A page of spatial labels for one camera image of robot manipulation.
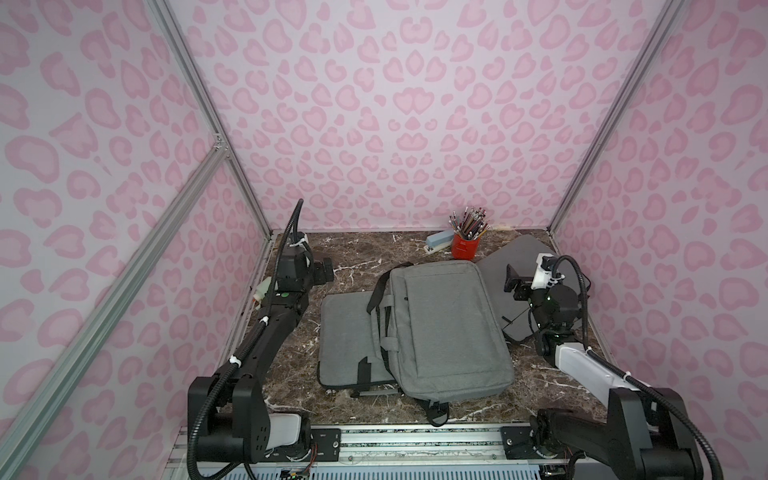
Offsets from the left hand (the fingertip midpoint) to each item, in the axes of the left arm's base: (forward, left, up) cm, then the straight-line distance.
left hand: (315, 258), depth 86 cm
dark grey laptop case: (-9, -57, +8) cm, 58 cm away
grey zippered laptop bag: (-18, -35, -11) cm, 41 cm away
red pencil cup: (+15, -47, -14) cm, 52 cm away
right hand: (-3, -59, 0) cm, 59 cm away
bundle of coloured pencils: (+20, -49, -7) cm, 54 cm away
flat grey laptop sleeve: (-22, -9, -18) cm, 30 cm away
